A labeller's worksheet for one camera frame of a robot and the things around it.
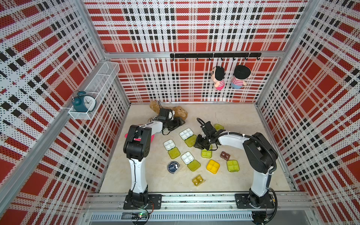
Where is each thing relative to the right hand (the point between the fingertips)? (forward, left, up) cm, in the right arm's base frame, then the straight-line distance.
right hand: (195, 144), depth 92 cm
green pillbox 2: (+9, +5, -3) cm, 11 cm away
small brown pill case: (-7, -19, -2) cm, 20 cm away
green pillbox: (+16, -18, -3) cm, 24 cm away
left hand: (+17, +8, +2) cm, 19 cm away
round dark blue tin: (-14, +14, -3) cm, 20 cm away
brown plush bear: (+23, +11, +7) cm, 27 cm away
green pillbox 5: (-12, +2, -4) cm, 13 cm away
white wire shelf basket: (+20, +56, +33) cm, 68 cm away
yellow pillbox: (-13, -11, -3) cm, 17 cm away
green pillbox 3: (-3, +15, -4) cm, 16 cm away
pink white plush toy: (-13, +26, +31) cm, 42 cm away
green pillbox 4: (-6, -8, -3) cm, 10 cm away
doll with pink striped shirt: (+37, -16, +26) cm, 49 cm away
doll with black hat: (+38, -32, +29) cm, 58 cm away
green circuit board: (-39, +29, -2) cm, 48 cm away
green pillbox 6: (-14, -23, -3) cm, 27 cm away
